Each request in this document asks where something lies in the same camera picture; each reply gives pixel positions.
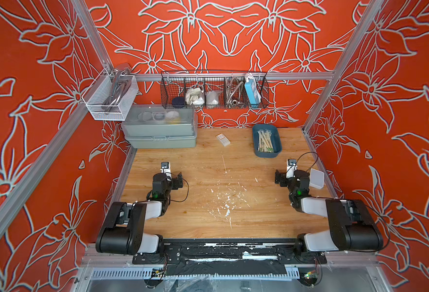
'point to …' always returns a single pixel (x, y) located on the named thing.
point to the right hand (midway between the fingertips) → (283, 168)
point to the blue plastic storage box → (276, 139)
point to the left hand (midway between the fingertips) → (171, 172)
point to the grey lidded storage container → (154, 126)
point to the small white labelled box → (224, 140)
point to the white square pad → (316, 178)
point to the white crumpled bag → (192, 95)
